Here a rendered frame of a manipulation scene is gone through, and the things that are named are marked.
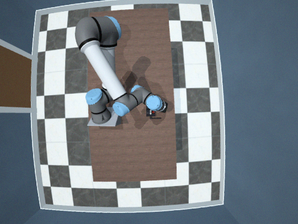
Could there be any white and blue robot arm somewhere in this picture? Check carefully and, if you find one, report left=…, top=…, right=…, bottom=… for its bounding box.
left=75, top=16, right=164, bottom=124

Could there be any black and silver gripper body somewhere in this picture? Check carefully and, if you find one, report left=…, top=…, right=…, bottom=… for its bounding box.
left=159, top=102, right=168, bottom=113

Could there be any black power strip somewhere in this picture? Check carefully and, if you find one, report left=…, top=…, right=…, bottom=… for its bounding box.
left=146, top=106, right=161, bottom=119

